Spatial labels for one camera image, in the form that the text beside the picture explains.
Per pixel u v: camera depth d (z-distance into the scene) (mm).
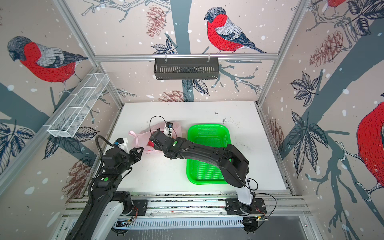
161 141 603
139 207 729
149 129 1031
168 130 729
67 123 710
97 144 583
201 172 856
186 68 1049
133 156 699
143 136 817
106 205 533
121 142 707
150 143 856
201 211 728
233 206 728
